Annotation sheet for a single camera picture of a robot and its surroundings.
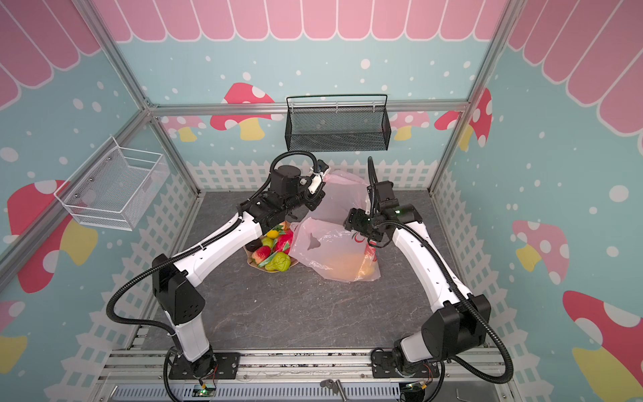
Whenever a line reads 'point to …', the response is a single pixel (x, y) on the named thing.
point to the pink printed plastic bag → (321, 240)
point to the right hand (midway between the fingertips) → (351, 225)
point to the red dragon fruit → (283, 241)
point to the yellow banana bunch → (366, 270)
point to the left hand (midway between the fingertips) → (321, 185)
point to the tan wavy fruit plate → (249, 260)
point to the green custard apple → (280, 262)
